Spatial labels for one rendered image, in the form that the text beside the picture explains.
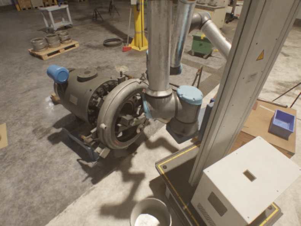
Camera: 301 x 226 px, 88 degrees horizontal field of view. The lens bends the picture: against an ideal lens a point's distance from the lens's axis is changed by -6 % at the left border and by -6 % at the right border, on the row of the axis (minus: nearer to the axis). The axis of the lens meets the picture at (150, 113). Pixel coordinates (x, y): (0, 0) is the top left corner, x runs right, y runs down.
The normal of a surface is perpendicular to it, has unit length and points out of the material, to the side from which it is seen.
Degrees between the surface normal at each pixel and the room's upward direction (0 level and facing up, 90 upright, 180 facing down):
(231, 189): 0
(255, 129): 0
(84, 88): 33
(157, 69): 81
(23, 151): 0
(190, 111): 90
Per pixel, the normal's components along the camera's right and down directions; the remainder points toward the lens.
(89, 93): -0.33, -0.32
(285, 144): 0.00, -0.75
